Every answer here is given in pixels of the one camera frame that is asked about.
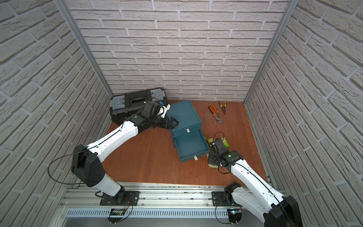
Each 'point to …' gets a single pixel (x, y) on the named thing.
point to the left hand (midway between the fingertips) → (174, 120)
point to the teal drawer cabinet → (185, 113)
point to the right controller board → (234, 215)
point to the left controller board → (116, 214)
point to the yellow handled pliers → (224, 108)
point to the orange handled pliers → (217, 116)
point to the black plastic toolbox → (122, 106)
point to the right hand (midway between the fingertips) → (213, 158)
